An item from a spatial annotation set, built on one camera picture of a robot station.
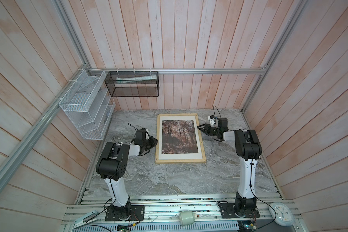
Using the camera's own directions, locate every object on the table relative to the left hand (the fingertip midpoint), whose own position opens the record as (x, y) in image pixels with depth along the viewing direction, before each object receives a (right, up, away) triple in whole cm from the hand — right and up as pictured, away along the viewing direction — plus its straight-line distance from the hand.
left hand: (158, 142), depth 100 cm
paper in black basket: (-20, +42, -9) cm, 47 cm away
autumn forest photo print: (+15, +4, +4) cm, 16 cm away
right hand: (+29, +11, +7) cm, 32 cm away
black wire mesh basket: (-19, +43, +4) cm, 47 cm away
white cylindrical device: (+17, -30, -34) cm, 49 cm away
